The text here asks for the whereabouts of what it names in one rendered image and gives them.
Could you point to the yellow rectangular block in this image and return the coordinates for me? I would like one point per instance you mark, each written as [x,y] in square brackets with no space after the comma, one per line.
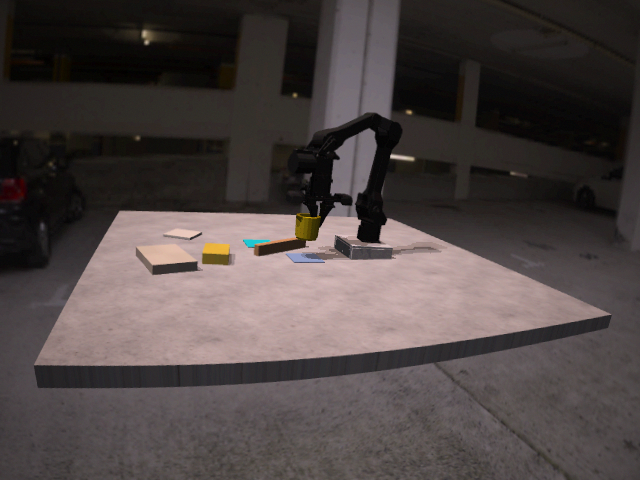
[216,254]

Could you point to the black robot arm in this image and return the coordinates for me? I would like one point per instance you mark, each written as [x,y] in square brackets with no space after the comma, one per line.
[369,203]

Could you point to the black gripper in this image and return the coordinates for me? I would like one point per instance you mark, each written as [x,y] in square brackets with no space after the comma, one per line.
[320,186]

